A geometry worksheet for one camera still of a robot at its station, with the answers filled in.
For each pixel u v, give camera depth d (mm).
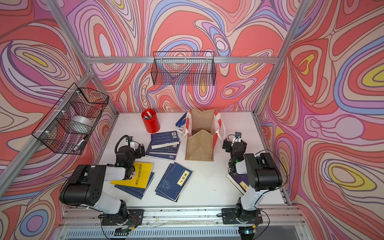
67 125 695
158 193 801
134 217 732
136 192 805
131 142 818
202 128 1005
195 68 953
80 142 722
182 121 1127
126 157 721
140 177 838
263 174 484
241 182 803
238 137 799
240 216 665
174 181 821
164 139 995
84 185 459
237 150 724
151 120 991
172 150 957
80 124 698
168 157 933
